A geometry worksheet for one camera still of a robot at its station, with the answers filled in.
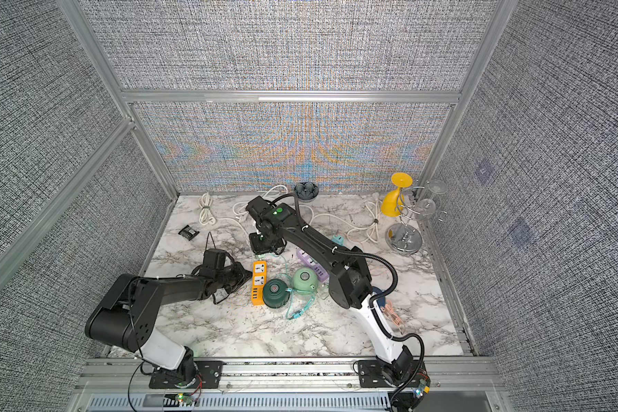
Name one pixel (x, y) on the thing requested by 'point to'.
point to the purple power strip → (322, 274)
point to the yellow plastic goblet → (393, 202)
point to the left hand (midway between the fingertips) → (257, 273)
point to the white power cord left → (206, 217)
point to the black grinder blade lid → (306, 190)
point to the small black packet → (189, 233)
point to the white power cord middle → (241, 208)
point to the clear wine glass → (425, 208)
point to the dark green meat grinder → (275, 293)
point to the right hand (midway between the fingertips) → (256, 244)
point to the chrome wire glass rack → (405, 238)
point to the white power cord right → (359, 234)
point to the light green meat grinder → (305, 281)
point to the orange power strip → (259, 277)
